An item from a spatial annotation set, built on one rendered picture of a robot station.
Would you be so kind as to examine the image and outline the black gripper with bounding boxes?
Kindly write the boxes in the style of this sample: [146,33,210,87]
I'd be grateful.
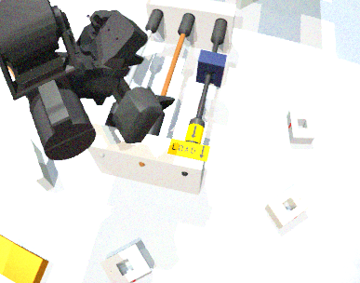
[73,24,175,143]

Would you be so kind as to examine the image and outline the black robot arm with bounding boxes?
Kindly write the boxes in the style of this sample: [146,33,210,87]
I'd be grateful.
[0,0,148,161]

